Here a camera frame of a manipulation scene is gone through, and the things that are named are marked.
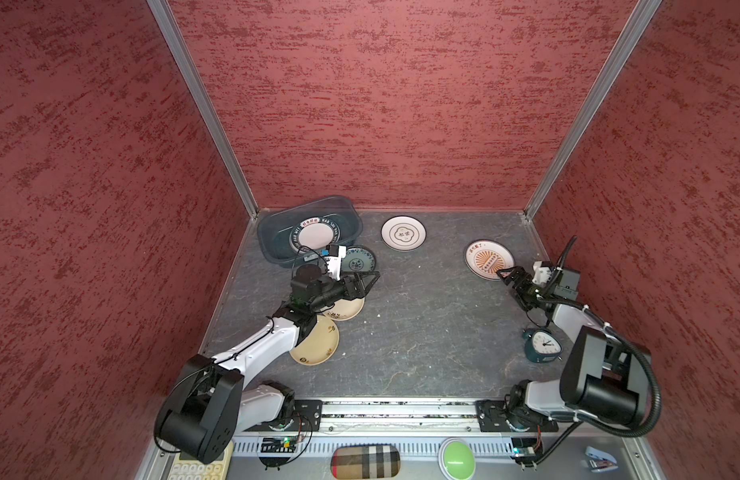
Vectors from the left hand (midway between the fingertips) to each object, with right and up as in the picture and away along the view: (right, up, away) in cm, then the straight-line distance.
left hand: (371, 280), depth 80 cm
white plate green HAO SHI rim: (-23, +13, +30) cm, 40 cm away
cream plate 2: (-15, -19, +3) cm, 24 cm away
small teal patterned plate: (-6, +4, +26) cm, 27 cm away
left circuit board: (-23, -39, -9) cm, 46 cm away
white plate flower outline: (+12, +13, +34) cm, 38 cm away
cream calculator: (-41, -40, -14) cm, 59 cm away
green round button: (+20, -40, -13) cm, 46 cm away
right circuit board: (+38, -40, -9) cm, 56 cm away
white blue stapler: (+54, -41, -12) cm, 69 cm away
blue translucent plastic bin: (-39, +15, +33) cm, 53 cm away
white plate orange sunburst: (+42, +4, +27) cm, 50 cm away
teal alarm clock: (+49, -19, +3) cm, 52 cm away
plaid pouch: (-1, -39, -14) cm, 42 cm away
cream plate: (-9, -12, +13) cm, 19 cm away
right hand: (+40, -2, +10) cm, 41 cm away
